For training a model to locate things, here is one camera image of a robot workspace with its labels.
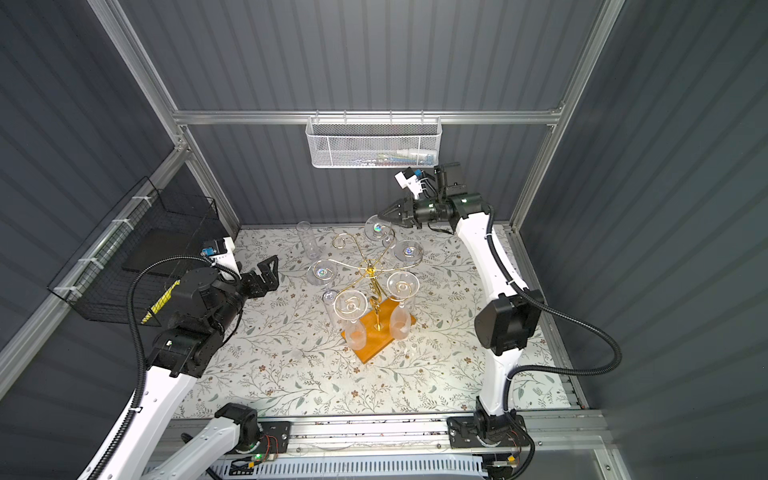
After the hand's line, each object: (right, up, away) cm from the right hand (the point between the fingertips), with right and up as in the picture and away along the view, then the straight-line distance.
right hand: (383, 220), depth 73 cm
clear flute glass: (-35, +2, +52) cm, 63 cm away
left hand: (-29, -10, -5) cm, 31 cm away
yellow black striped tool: (-51, -20, -5) cm, 55 cm away
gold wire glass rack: (0, -10, +39) cm, 40 cm away
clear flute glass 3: (+4, -15, -10) cm, 19 cm away
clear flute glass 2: (+6, -8, -5) cm, 11 cm away
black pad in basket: (-61, -6, +2) cm, 61 cm away
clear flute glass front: (-6, -19, -11) cm, 23 cm away
